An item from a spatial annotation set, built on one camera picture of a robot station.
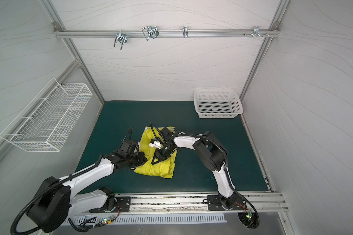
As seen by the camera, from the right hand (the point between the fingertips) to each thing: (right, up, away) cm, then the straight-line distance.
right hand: (154, 162), depth 85 cm
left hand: (-3, +2, -1) cm, 4 cm away
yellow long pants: (+7, 0, -9) cm, 12 cm away
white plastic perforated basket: (+46, +37, +33) cm, 68 cm away
